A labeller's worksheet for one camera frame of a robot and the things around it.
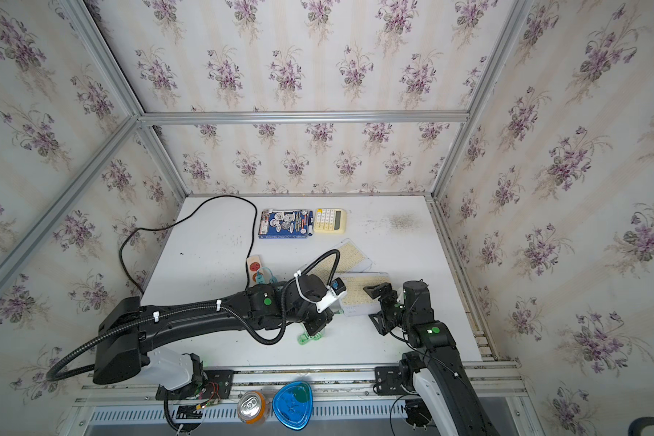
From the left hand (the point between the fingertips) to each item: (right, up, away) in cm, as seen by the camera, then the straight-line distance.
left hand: (335, 314), depth 74 cm
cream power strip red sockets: (-29, +10, +22) cm, 37 cm away
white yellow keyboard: (+7, +2, +7) cm, 10 cm away
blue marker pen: (-9, +25, +34) cm, 43 cm away
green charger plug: (-24, +8, +12) cm, 28 cm away
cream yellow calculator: (-1, +26, +34) cm, 43 cm away
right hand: (+11, +3, +6) cm, 13 cm away
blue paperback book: (-20, +25, +34) cm, 46 cm away
